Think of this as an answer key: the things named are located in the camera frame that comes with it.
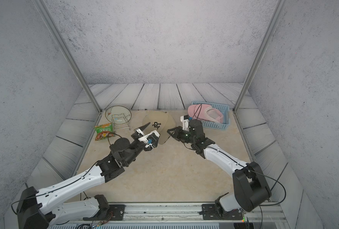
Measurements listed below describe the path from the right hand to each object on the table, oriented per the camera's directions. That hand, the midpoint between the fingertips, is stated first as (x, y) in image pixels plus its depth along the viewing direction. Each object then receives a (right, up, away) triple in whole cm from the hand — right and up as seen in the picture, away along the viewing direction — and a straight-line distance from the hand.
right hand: (167, 131), depth 78 cm
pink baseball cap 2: (+19, +13, +30) cm, 38 cm away
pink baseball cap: (+28, +12, +31) cm, 43 cm away
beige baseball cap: (-4, +6, +4) cm, 8 cm away
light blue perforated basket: (+43, +15, +36) cm, 59 cm away
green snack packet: (-46, -1, +24) cm, 51 cm away
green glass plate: (-35, +10, +21) cm, 42 cm away
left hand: (-6, +3, -10) cm, 12 cm away
